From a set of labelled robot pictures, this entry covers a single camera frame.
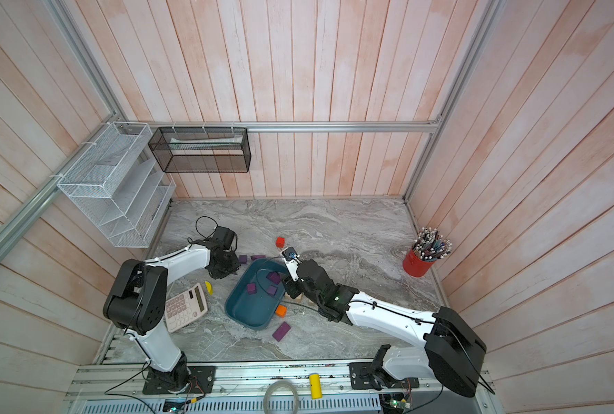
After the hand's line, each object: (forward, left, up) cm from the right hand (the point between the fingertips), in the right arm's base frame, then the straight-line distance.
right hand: (286, 267), depth 81 cm
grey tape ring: (-30, 0, -12) cm, 32 cm away
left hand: (+6, +21, -14) cm, 26 cm away
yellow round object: (-2, +28, -12) cm, 31 cm away
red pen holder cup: (+10, -48, -1) cm, 49 cm away
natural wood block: (-11, -5, +2) cm, 12 cm away
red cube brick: (+19, +5, -14) cm, 24 cm away
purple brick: (-1, +14, -13) cm, 19 cm away
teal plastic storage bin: (-9, +11, -14) cm, 20 cm away
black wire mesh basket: (+49, +38, +11) cm, 63 cm away
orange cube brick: (-9, +2, -15) cm, 17 cm away
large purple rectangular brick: (-15, +1, -14) cm, 21 cm away
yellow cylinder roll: (-30, -9, -13) cm, 35 cm away
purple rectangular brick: (+12, +19, -16) cm, 28 cm away
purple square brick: (-1, +6, -14) cm, 15 cm away
